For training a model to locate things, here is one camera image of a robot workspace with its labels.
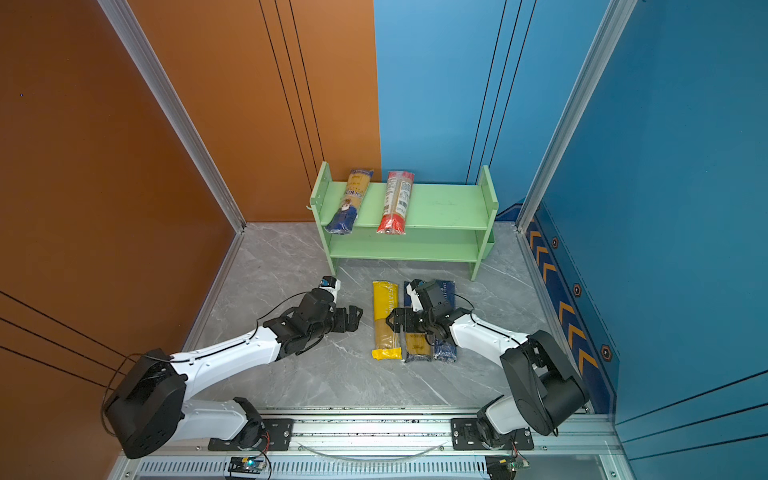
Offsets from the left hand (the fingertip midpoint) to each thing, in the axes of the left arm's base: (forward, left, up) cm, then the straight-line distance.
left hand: (352, 308), depth 86 cm
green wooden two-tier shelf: (+17, -27, +18) cm, 37 cm away
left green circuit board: (-36, +23, -11) cm, 44 cm away
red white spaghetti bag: (+24, -13, +22) cm, 35 cm away
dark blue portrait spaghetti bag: (-9, -19, -6) cm, 22 cm away
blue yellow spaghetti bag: (+14, +2, +21) cm, 26 cm away
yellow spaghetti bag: (-7, -10, -7) cm, 14 cm away
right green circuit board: (-36, -39, -10) cm, 54 cm away
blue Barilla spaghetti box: (-10, -27, -5) cm, 29 cm away
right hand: (-2, -13, -4) cm, 14 cm away
